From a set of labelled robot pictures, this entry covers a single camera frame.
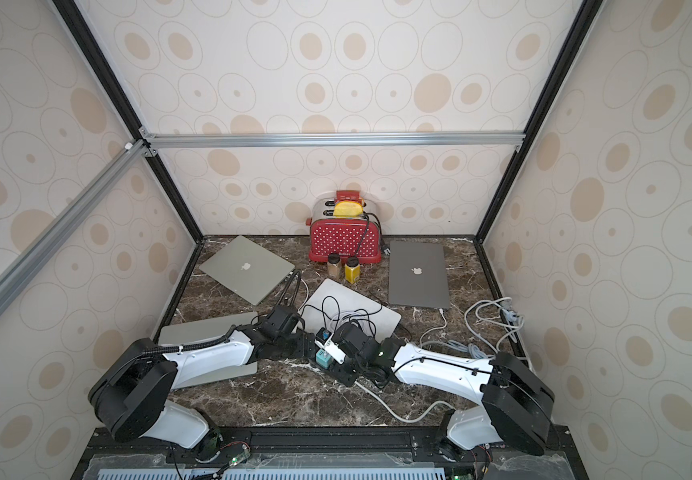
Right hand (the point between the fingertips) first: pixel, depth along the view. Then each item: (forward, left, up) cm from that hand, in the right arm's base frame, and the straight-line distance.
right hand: (334, 370), depth 80 cm
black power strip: (-4, -4, +8) cm, 10 cm away
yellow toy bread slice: (+51, -1, +14) cm, 53 cm away
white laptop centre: (+11, +1, +16) cm, 19 cm away
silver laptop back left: (+38, +36, -4) cm, 53 cm away
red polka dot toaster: (+44, -1, +8) cm, 45 cm away
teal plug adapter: (+2, +3, +2) cm, 4 cm away
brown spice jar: (+35, +3, +2) cm, 35 cm away
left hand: (+7, +7, -4) cm, 10 cm away
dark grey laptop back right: (+38, -26, -6) cm, 47 cm away
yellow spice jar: (+34, -3, +1) cm, 34 cm away
